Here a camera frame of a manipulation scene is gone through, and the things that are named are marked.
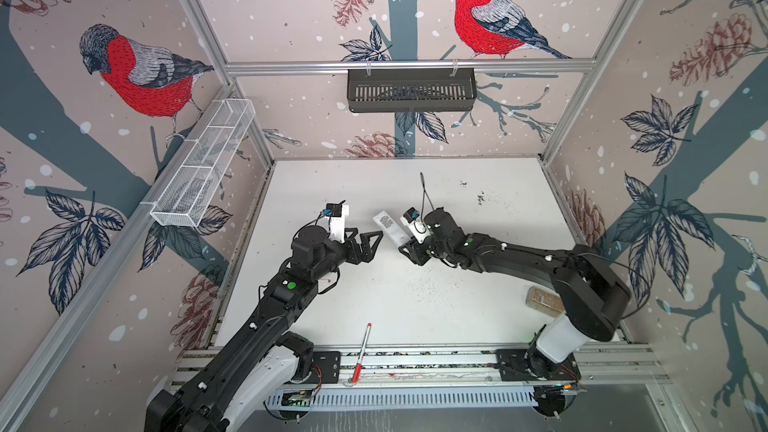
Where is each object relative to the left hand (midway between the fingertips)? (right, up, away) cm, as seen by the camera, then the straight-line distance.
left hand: (369, 232), depth 73 cm
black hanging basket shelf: (+10, +46, +33) cm, 58 cm away
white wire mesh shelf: (-46, +18, +6) cm, 49 cm away
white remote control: (+6, -1, +14) cm, 16 cm away
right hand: (+9, -6, +14) cm, 18 cm away
